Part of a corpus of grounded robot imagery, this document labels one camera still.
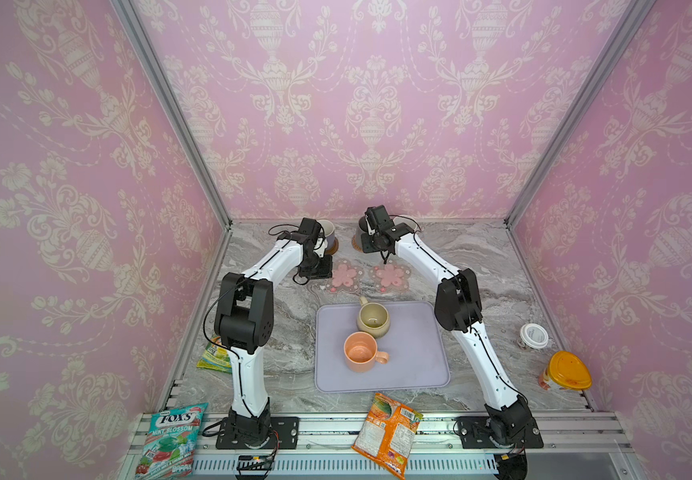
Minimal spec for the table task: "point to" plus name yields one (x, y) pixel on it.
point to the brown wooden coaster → (335, 247)
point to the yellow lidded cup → (565, 370)
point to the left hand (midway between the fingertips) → (329, 274)
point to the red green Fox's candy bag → (170, 444)
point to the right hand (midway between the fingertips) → (370, 239)
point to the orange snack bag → (387, 434)
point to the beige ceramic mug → (373, 317)
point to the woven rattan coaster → (354, 244)
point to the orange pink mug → (360, 352)
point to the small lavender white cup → (329, 232)
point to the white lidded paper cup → (533, 336)
